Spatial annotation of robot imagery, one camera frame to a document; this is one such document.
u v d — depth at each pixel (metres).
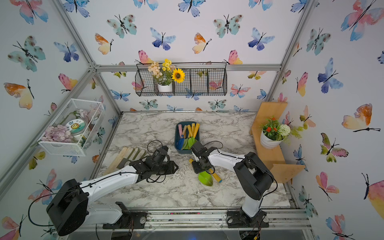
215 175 0.87
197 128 1.03
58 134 0.60
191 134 1.02
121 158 0.95
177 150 0.96
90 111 0.79
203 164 0.66
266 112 0.91
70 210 0.41
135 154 0.96
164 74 0.86
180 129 1.04
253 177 0.47
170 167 0.74
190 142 0.98
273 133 0.83
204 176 0.86
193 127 1.04
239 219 0.73
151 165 0.64
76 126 0.66
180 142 0.99
